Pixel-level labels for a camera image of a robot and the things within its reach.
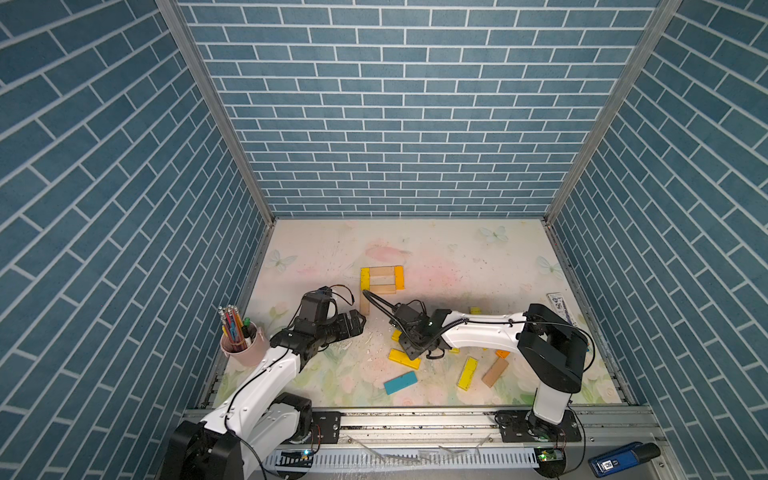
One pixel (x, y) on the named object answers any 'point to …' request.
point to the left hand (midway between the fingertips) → (360, 323)
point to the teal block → (400, 383)
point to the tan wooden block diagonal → (383, 289)
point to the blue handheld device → (626, 456)
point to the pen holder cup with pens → (241, 339)
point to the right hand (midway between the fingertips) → (411, 344)
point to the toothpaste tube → (560, 307)
